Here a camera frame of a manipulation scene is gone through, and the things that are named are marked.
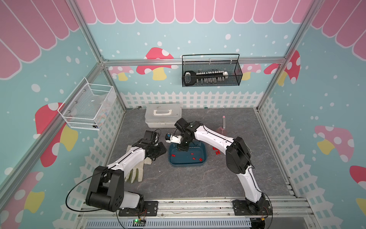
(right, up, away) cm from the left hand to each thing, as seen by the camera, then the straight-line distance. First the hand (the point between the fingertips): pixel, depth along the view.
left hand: (165, 152), depth 89 cm
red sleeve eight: (+18, -4, +3) cm, 19 cm away
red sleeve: (+26, +8, -29) cm, 39 cm away
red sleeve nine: (+23, -5, +3) cm, 23 cm away
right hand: (+9, +3, +1) cm, 10 cm away
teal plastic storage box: (+20, -3, +4) cm, 21 cm away
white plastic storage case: (-4, +24, +11) cm, 27 cm away
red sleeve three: (+4, -3, +5) cm, 7 cm away
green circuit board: (-12, -33, -16) cm, 39 cm away
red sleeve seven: (+17, -2, +5) cm, 18 cm away
